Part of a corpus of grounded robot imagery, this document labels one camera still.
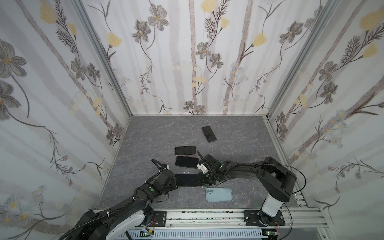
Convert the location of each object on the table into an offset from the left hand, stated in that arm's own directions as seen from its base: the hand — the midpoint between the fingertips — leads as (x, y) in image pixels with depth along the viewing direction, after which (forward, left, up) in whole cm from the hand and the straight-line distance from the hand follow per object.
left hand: (176, 178), depth 86 cm
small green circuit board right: (-28, -47, 0) cm, 55 cm away
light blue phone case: (-10, -24, -1) cm, 26 cm away
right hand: (-3, -9, +2) cm, 10 cm away
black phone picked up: (+18, -4, +1) cm, 19 cm away
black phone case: (0, -6, -2) cm, 7 cm away
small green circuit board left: (-26, +15, -5) cm, 30 cm away
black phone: (+35, -23, -4) cm, 42 cm away
